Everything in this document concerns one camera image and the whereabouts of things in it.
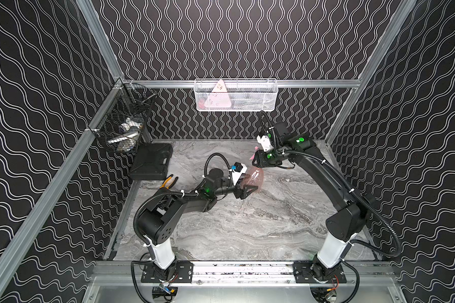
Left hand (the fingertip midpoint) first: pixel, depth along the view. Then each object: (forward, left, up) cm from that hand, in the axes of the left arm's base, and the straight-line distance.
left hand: (253, 179), depth 82 cm
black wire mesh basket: (+36, +66, +12) cm, 76 cm away
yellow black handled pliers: (+7, +44, -16) cm, 47 cm away
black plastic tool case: (+15, +54, -12) cm, 57 cm away
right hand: (+5, -1, +6) cm, 8 cm away
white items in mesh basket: (+15, +57, +10) cm, 60 cm away
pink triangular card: (+33, +18, +18) cm, 42 cm away
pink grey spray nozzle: (+5, +1, +10) cm, 11 cm away
